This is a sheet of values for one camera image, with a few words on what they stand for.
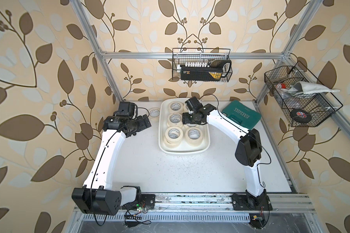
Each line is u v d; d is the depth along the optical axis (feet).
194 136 3.24
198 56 2.99
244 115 3.44
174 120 3.45
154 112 3.67
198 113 2.16
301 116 2.36
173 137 3.25
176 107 3.67
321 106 2.15
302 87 2.09
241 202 2.41
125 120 1.64
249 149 1.70
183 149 3.10
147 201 2.43
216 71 2.73
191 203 2.47
